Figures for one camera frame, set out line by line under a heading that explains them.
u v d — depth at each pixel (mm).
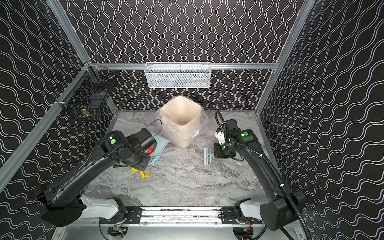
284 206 380
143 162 584
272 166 435
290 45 822
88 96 938
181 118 1033
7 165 509
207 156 838
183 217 761
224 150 630
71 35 782
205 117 917
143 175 870
